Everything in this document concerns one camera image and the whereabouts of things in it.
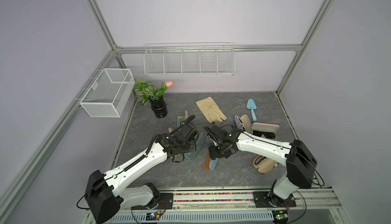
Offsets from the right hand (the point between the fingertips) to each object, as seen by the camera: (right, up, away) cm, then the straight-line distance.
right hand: (213, 154), depth 82 cm
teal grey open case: (-7, +5, +5) cm, 10 cm away
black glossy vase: (-34, +25, +18) cm, 46 cm away
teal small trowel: (+31, +27, +30) cm, 51 cm away
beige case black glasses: (+28, -6, +1) cm, 28 cm away
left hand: (-11, +6, -5) cm, 14 cm away
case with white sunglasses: (+22, +15, +19) cm, 32 cm away
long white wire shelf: (-14, +57, +16) cm, 61 cm away
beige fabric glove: (+1, +22, +26) cm, 34 cm away
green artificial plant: (-39, +35, +3) cm, 52 cm away
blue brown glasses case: (-2, -5, -3) cm, 6 cm away
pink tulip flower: (-26, +39, +7) cm, 48 cm away
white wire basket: (-58, +31, 0) cm, 66 cm away
